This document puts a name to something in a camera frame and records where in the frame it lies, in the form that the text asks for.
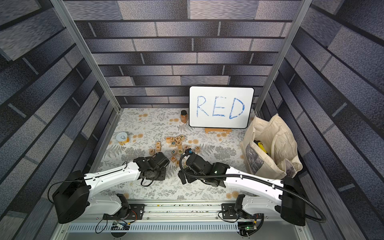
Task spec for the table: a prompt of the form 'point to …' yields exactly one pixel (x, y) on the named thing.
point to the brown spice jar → (184, 116)
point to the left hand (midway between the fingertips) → (164, 175)
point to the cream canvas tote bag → (269, 148)
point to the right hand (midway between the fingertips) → (184, 170)
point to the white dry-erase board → (220, 107)
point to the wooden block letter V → (182, 137)
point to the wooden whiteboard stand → (218, 129)
